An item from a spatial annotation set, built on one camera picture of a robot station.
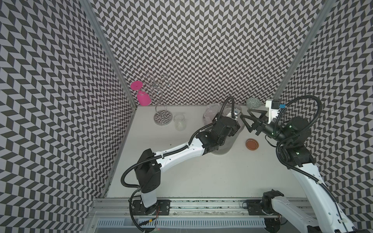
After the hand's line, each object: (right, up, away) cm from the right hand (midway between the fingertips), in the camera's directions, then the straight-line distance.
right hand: (244, 116), depth 62 cm
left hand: (-4, -1, +12) cm, 13 cm away
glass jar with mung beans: (-31, -3, +37) cm, 49 cm away
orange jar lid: (+17, -19, +34) cm, 43 cm away
